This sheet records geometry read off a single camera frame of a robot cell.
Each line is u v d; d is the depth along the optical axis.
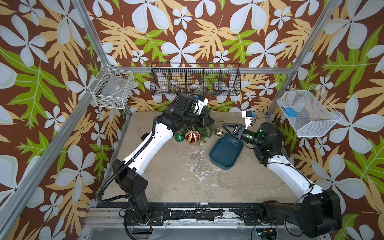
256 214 0.72
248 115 0.68
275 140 0.59
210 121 0.70
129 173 0.42
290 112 0.86
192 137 0.69
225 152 1.00
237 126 0.65
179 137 0.80
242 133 0.64
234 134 0.64
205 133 0.83
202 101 0.65
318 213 0.40
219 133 0.77
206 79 0.96
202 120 0.62
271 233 0.72
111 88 0.86
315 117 0.78
